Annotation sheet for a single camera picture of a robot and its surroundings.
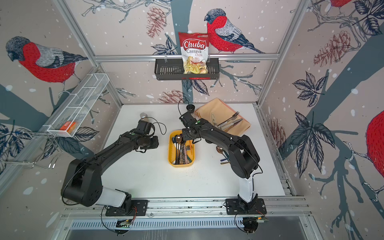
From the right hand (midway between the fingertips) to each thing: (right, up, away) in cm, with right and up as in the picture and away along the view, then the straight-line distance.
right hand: (186, 135), depth 90 cm
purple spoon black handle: (-4, -2, +7) cm, 8 cm away
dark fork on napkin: (+33, +10, +20) cm, 40 cm away
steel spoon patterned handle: (-2, -11, +2) cm, 11 cm away
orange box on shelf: (-50, +7, -27) cm, 57 cm away
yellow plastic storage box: (-10, 0, +6) cm, 12 cm away
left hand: (-16, -3, -1) cm, 17 cm away
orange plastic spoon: (+3, -2, -12) cm, 13 cm away
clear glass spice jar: (-30, +12, +10) cm, 34 cm away
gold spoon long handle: (+22, -17, -2) cm, 28 cm away
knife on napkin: (+33, +6, +17) cm, 37 cm away
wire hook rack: (-54, +3, -30) cm, 62 cm away
